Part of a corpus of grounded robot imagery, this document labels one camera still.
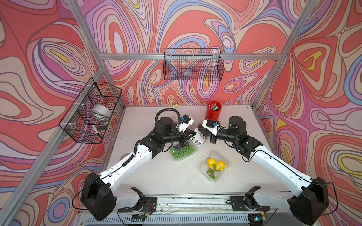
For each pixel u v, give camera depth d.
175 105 1.19
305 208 0.46
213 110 1.04
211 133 0.62
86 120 0.74
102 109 0.74
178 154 0.88
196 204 0.75
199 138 0.74
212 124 0.58
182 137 0.63
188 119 0.61
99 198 0.39
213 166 0.82
